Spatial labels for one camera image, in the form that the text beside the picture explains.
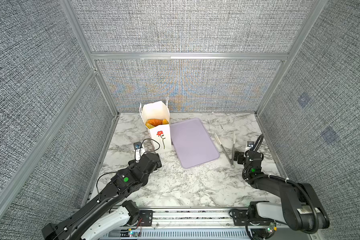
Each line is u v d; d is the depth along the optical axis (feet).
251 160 2.22
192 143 3.31
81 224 1.34
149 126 2.89
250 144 2.55
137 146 2.05
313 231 1.33
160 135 2.80
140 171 1.72
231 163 2.97
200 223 2.40
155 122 3.10
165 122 3.19
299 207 1.40
